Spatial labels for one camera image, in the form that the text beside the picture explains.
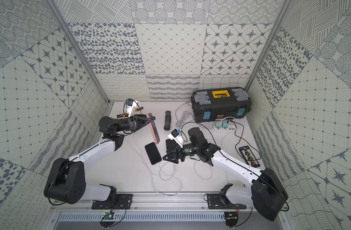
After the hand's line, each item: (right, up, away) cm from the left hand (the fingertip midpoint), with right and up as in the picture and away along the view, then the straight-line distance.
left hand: (149, 117), depth 67 cm
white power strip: (+51, -9, +34) cm, 62 cm away
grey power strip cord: (+20, -1, +44) cm, 48 cm away
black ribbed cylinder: (+5, -3, +39) cm, 39 cm away
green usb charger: (+41, -6, +31) cm, 52 cm away
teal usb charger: (+46, -6, +31) cm, 56 cm away
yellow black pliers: (-29, +1, +44) cm, 53 cm away
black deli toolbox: (+39, +8, +29) cm, 49 cm away
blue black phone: (-3, -25, +24) cm, 34 cm away
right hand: (+8, -20, +4) cm, 22 cm away
